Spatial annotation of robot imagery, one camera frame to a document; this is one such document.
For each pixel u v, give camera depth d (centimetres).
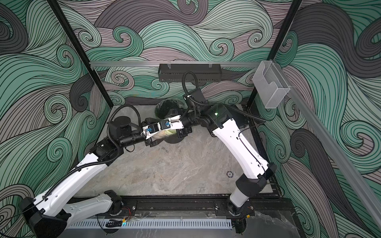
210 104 46
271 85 79
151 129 52
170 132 59
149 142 58
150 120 60
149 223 70
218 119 42
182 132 54
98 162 46
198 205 75
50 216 39
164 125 48
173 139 98
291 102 76
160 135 62
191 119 51
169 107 95
